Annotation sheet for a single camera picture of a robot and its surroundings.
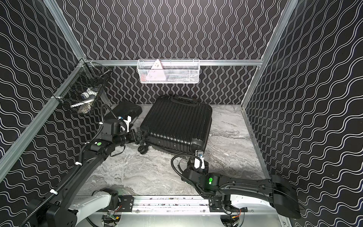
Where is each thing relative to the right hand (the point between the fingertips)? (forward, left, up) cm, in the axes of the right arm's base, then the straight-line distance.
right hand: (194, 160), depth 80 cm
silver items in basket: (+19, +58, +25) cm, 66 cm away
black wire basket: (+38, +74, +18) cm, 85 cm away
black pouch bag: (+43, +54, -3) cm, 69 cm away
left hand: (+11, +30, +14) cm, 35 cm away
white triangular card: (+46, +23, +27) cm, 58 cm away
